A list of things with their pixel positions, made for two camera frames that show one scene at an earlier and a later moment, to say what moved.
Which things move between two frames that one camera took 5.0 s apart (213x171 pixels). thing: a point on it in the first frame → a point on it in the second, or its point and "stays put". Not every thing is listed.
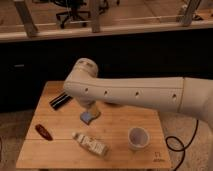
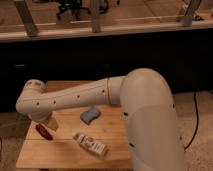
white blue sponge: [86, 117] stays put
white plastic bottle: [91, 144] stays put
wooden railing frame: [28, 29] stays put
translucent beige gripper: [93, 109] → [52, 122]
